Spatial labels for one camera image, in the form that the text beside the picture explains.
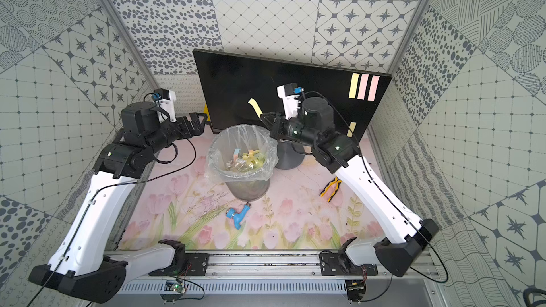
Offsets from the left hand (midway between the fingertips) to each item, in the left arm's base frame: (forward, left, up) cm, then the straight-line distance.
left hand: (189, 111), depth 65 cm
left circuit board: (-43, +6, -43) cm, 61 cm away
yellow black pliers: (-5, -53, -42) cm, 68 cm away
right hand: (-3, -23, 0) cm, 23 cm away
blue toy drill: (-18, -12, -40) cm, 46 cm away
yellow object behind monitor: (+12, +1, -11) cm, 17 cm away
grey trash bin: (-12, -16, -30) cm, 36 cm away
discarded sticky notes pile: (+2, -16, -29) cm, 33 cm away
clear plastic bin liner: (+6, -15, -20) cm, 25 cm away
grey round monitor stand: (+13, -33, -42) cm, 55 cm away
